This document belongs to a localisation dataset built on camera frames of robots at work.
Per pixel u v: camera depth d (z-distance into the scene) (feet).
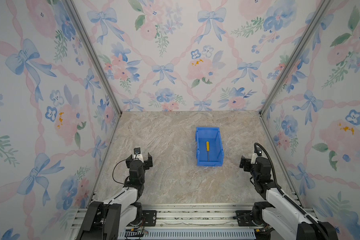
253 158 2.51
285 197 1.76
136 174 2.14
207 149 3.20
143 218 2.40
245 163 2.58
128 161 2.56
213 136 3.39
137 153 2.44
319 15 2.32
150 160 2.68
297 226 1.41
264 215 2.06
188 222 2.40
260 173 2.15
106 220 1.39
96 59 2.88
